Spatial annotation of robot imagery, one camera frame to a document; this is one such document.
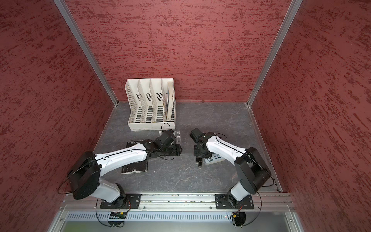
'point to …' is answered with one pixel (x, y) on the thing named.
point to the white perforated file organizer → (151, 102)
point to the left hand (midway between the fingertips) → (177, 153)
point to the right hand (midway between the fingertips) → (200, 157)
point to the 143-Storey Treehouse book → (214, 158)
